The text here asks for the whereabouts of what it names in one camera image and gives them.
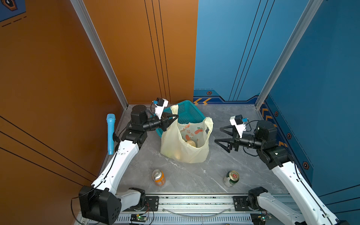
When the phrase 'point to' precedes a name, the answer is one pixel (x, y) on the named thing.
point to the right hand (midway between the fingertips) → (220, 134)
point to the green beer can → (231, 178)
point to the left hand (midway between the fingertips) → (177, 115)
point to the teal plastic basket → (188, 112)
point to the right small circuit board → (259, 219)
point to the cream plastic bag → (184, 142)
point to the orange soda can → (158, 177)
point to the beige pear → (191, 142)
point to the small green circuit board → (137, 217)
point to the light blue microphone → (110, 118)
